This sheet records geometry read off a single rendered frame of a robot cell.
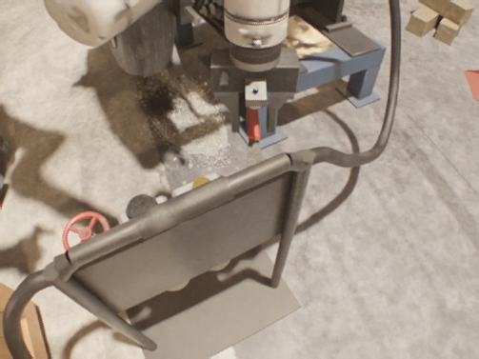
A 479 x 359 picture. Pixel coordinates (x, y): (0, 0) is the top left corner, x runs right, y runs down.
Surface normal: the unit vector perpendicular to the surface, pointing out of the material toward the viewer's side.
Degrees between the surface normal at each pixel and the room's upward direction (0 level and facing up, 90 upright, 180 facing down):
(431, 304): 0
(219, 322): 0
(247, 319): 0
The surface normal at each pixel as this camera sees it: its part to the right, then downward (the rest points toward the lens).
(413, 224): 0.00, -0.58
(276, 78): 0.00, 0.81
